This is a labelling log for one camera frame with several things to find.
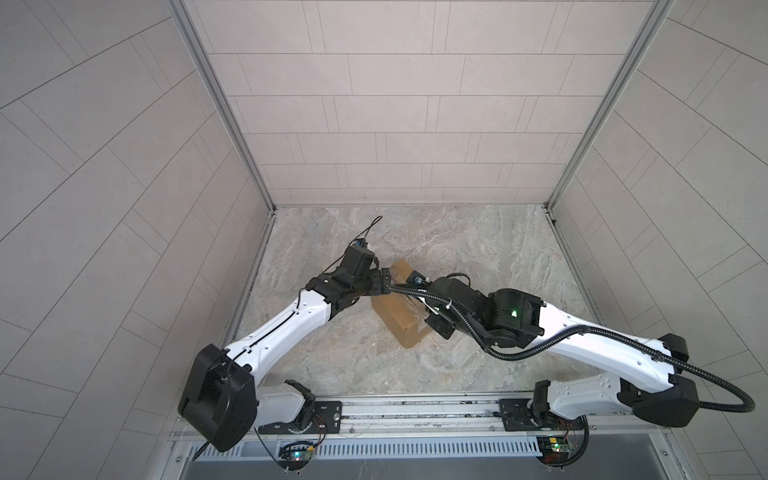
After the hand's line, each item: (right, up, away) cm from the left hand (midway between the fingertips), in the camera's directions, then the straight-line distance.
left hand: (385, 274), depth 82 cm
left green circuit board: (-18, -36, -18) cm, 44 cm away
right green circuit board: (+40, -38, -15) cm, 57 cm away
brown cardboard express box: (+5, -8, -10) cm, 13 cm away
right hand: (+10, -5, -15) cm, 19 cm away
